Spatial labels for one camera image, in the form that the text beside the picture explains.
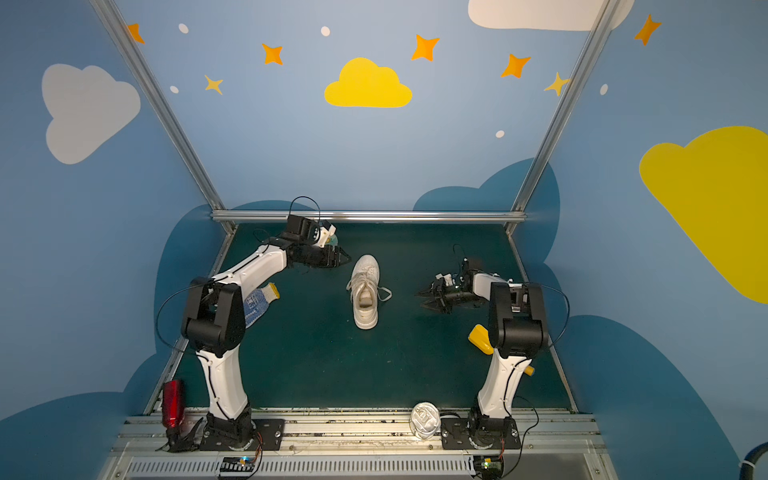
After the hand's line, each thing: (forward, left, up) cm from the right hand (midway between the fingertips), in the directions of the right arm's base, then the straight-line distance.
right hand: (420, 297), depth 93 cm
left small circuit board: (-45, +45, -9) cm, 65 cm away
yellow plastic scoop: (-10, -19, -6) cm, 22 cm away
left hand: (+10, +26, +6) cm, 28 cm away
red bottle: (-34, +65, -2) cm, 73 cm away
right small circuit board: (-42, -17, -10) cm, 47 cm away
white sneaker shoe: (+3, +18, +4) cm, 18 cm away
